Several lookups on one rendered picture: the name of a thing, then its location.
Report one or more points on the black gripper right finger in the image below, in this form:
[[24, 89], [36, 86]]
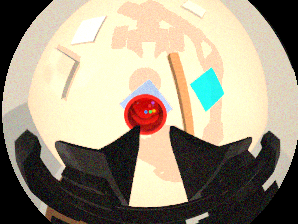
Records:
[[199, 162]]

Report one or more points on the orange flat bar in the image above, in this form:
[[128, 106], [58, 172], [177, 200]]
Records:
[[182, 91]]

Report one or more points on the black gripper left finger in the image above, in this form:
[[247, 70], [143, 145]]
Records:
[[116, 162]]

